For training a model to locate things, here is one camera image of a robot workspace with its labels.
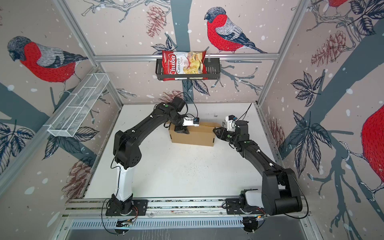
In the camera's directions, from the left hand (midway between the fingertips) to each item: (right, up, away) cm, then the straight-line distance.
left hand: (188, 128), depth 89 cm
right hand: (+15, -3, -3) cm, 16 cm away
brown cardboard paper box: (+9, -5, +1) cm, 10 cm away
